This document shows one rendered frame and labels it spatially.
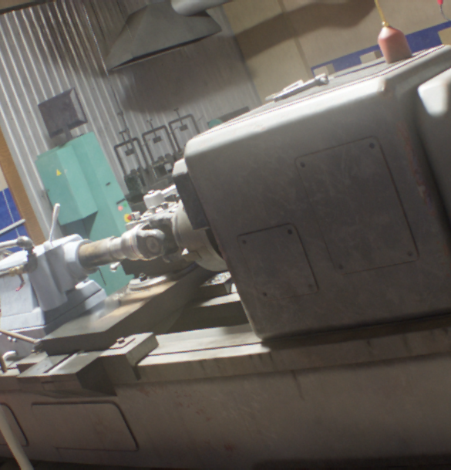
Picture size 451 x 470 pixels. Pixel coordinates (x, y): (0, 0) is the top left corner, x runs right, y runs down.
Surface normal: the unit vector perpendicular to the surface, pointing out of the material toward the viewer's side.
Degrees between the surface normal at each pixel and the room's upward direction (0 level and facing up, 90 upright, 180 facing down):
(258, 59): 90
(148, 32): 82
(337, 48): 90
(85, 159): 90
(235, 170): 90
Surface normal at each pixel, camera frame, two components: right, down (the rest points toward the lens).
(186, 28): 0.69, -0.30
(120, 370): -0.55, 0.37
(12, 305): -0.65, -0.03
